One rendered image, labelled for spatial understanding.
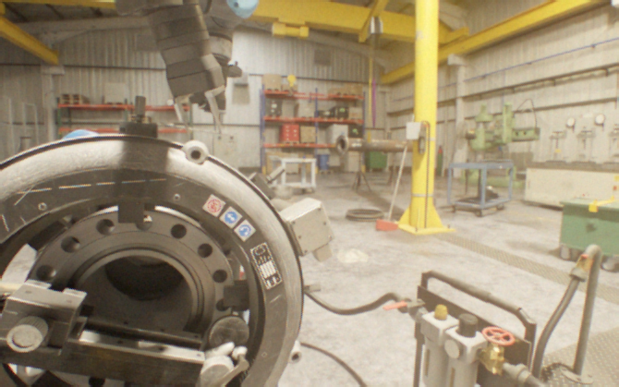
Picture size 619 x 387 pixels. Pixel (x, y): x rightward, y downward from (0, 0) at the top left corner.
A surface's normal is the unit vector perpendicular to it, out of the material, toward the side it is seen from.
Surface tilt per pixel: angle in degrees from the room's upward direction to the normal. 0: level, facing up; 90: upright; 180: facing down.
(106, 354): 90
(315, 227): 90
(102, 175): 90
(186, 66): 110
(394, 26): 90
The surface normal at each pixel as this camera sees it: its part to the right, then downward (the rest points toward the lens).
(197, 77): -0.13, 0.51
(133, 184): 0.40, 0.11
